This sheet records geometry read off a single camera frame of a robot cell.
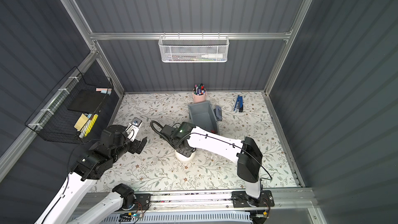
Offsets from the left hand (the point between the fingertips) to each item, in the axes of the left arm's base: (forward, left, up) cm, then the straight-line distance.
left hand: (135, 133), depth 69 cm
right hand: (-2, -24, -11) cm, 26 cm away
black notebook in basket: (+16, +27, +4) cm, 32 cm away
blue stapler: (+37, -58, -24) cm, 73 cm away
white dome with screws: (-4, -21, -20) cm, 29 cm away
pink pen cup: (+39, -29, -13) cm, 51 cm away
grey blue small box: (+28, -42, -22) cm, 55 cm away
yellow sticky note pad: (+3, +24, +4) cm, 24 cm away
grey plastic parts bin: (+29, -31, -25) cm, 49 cm away
